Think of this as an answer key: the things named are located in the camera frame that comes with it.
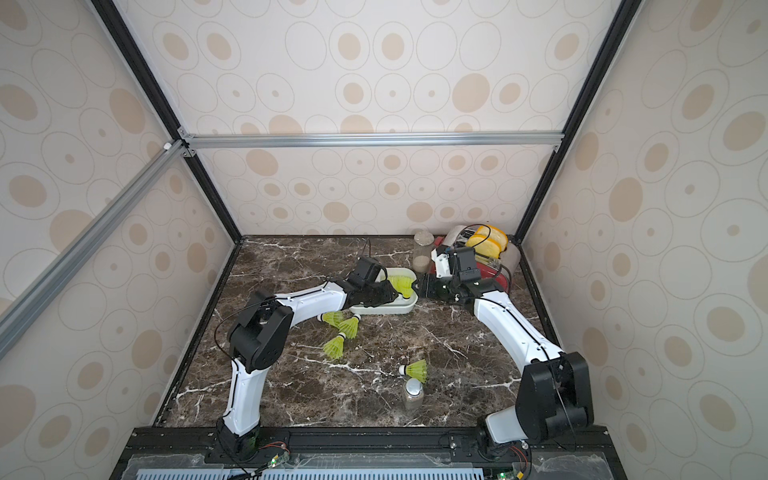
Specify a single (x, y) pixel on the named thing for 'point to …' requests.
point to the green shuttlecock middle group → (350, 326)
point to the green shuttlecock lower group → (334, 347)
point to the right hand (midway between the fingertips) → (417, 288)
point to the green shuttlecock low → (417, 369)
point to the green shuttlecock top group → (332, 318)
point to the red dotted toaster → (498, 270)
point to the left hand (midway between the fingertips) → (404, 294)
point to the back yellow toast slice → (495, 234)
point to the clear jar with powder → (422, 252)
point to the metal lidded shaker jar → (414, 394)
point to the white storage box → (399, 305)
